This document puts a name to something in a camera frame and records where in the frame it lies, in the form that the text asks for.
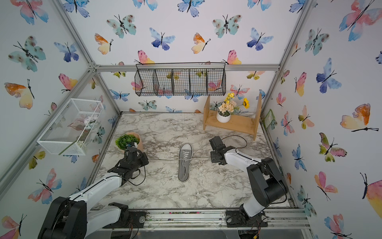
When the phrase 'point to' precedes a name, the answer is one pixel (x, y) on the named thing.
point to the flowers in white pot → (229, 107)
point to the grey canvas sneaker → (185, 157)
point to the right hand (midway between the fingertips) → (219, 154)
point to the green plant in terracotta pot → (123, 140)
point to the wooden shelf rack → (248, 124)
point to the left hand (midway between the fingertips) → (148, 153)
